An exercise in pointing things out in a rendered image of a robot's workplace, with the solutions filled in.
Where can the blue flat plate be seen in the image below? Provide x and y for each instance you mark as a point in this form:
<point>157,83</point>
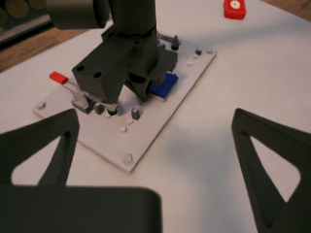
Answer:
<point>161,92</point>

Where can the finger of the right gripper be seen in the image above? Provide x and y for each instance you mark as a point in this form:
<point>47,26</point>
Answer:
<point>129,85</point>
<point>141,90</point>

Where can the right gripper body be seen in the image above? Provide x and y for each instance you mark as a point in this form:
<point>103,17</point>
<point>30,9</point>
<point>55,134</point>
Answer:
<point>166,59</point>

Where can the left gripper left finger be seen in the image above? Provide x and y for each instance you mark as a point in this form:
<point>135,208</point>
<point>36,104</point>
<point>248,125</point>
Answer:
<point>18,145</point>

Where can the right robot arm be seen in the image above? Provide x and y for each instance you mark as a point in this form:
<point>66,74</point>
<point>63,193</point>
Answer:
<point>104,68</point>

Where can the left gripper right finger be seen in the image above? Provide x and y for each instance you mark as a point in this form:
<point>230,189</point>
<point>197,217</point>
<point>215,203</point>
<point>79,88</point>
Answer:
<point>271,212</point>

